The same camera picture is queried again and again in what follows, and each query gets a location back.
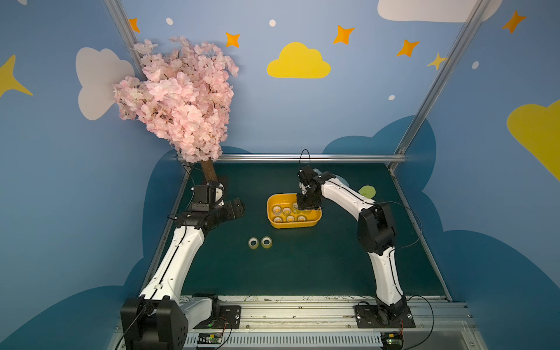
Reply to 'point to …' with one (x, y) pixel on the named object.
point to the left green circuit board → (209, 338)
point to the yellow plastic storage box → (313, 216)
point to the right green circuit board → (392, 339)
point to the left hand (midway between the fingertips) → (234, 206)
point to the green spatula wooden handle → (367, 191)
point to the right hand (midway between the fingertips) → (303, 204)
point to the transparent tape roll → (277, 210)
